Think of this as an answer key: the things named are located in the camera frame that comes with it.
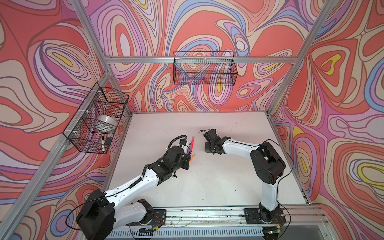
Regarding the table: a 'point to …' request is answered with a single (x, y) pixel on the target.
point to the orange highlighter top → (193, 156)
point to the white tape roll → (105, 123)
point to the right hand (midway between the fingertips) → (210, 150)
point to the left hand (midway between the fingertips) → (191, 155)
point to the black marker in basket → (103, 144)
